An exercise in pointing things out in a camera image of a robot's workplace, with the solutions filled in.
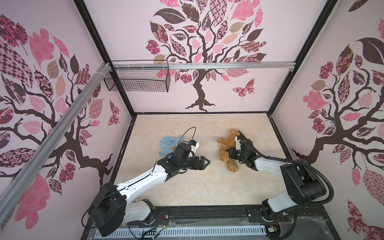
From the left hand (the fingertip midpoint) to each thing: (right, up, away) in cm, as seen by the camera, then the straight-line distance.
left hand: (204, 164), depth 79 cm
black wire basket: (-51, +59, +43) cm, 90 cm away
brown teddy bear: (+15, +9, +14) cm, 22 cm away
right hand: (+16, +6, +15) cm, 23 cm away
